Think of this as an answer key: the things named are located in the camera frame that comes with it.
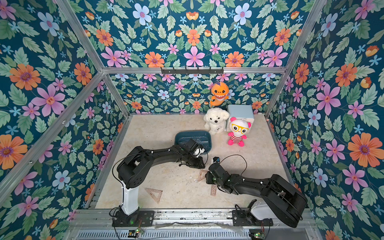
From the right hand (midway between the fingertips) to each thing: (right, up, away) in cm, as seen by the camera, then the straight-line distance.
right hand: (206, 176), depth 87 cm
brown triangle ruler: (-32, -7, -5) cm, 33 cm away
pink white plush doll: (+21, +28, +6) cm, 35 cm away
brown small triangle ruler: (-3, 0, +1) cm, 3 cm away
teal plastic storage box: (-2, +22, +15) cm, 27 cm away
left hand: (0, +5, +3) cm, 6 cm away
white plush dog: (+6, +34, +7) cm, 35 cm away
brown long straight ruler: (+4, -6, -5) cm, 9 cm away
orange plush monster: (+9, +52, +9) cm, 54 cm away
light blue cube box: (+27, +40, +15) cm, 50 cm away
